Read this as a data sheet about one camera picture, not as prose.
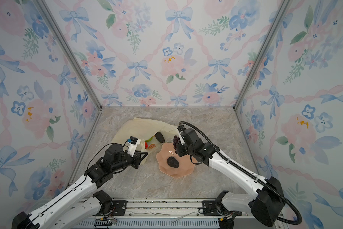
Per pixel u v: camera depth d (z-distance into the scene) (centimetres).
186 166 88
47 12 70
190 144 58
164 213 73
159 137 98
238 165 47
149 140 81
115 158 58
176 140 78
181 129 68
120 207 74
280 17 72
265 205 38
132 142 65
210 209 73
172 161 86
